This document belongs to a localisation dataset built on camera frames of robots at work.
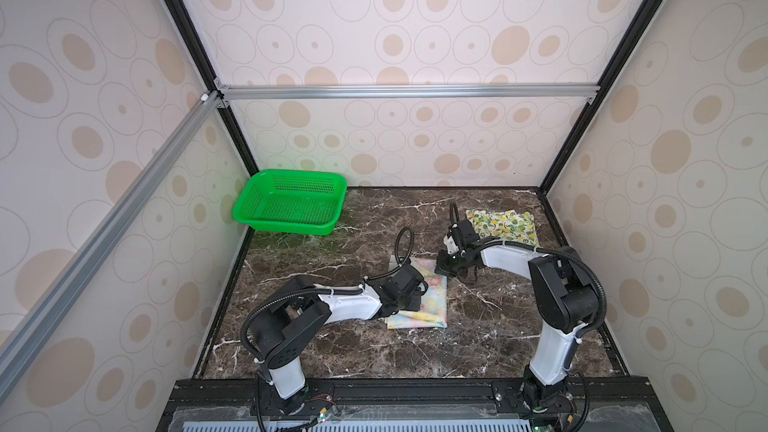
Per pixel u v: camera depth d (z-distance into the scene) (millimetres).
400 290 698
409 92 918
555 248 1029
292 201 1164
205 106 838
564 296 505
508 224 1070
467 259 744
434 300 877
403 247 1029
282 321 467
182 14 746
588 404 701
